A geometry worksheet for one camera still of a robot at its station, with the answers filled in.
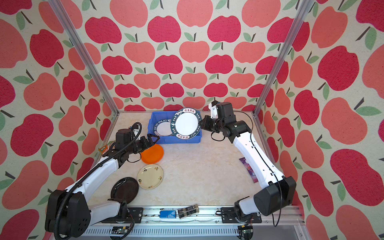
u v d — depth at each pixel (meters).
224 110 0.56
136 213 0.75
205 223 0.73
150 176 0.87
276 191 0.39
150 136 0.75
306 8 0.70
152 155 0.94
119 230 0.72
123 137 0.64
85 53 0.87
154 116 1.11
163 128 1.10
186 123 0.79
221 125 0.56
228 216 0.73
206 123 0.65
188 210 0.73
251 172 0.87
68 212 0.40
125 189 0.80
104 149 0.96
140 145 0.73
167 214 0.71
